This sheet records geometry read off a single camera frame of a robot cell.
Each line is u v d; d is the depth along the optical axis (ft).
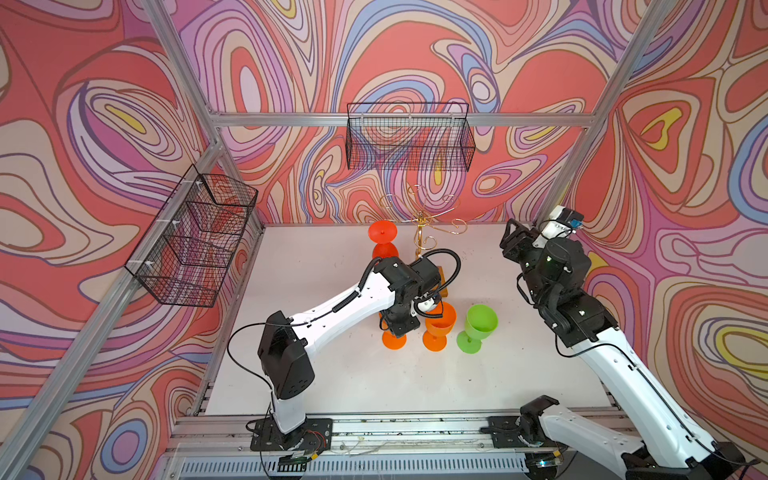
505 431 2.39
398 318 2.13
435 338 2.96
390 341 2.91
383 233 2.44
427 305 2.30
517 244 1.89
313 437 2.37
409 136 3.15
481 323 2.81
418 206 3.90
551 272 1.58
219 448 2.37
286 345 1.42
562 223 1.74
